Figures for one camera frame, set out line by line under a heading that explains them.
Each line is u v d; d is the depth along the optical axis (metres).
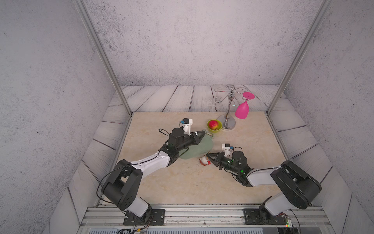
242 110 0.97
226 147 0.83
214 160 0.77
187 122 0.75
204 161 0.85
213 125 1.07
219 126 1.08
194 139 0.73
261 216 0.65
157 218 0.73
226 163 0.76
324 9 0.70
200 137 0.79
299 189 0.43
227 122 1.14
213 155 0.83
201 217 0.74
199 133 0.83
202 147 0.89
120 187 0.44
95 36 0.80
